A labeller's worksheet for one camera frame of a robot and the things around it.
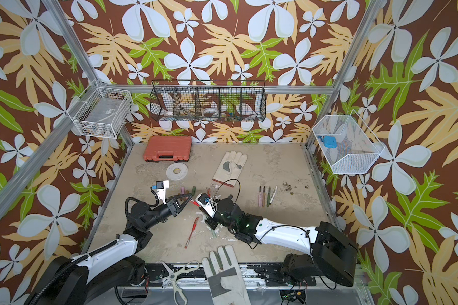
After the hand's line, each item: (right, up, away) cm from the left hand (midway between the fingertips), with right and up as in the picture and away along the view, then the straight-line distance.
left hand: (189, 193), depth 75 cm
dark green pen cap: (-3, -2, +24) cm, 24 cm away
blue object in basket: (+63, +22, +12) cm, 68 cm away
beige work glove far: (+16, +8, +33) cm, 37 cm away
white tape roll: (-14, +7, +33) cm, 36 cm away
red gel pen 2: (+5, -3, +24) cm, 24 cm away
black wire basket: (+5, +45, +22) cm, 50 cm away
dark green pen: (+37, -6, +23) cm, 44 cm away
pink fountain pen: (+32, -6, +22) cm, 39 cm away
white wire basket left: (-43, +36, +11) cm, 57 cm away
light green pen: (+9, -20, +10) cm, 24 cm away
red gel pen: (0, -18, +11) cm, 22 cm away
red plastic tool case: (-17, +21, +41) cm, 50 cm away
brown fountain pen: (+34, -6, +22) cm, 41 cm away
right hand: (+5, -6, +1) cm, 8 cm away
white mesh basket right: (+71, +18, +4) cm, 73 cm away
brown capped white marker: (+40, -5, +23) cm, 46 cm away
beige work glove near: (+15, -34, -2) cm, 37 cm away
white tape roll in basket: (+6, +39, +24) cm, 46 cm away
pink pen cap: (-8, -2, +24) cm, 25 cm away
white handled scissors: (-2, -38, -6) cm, 38 cm away
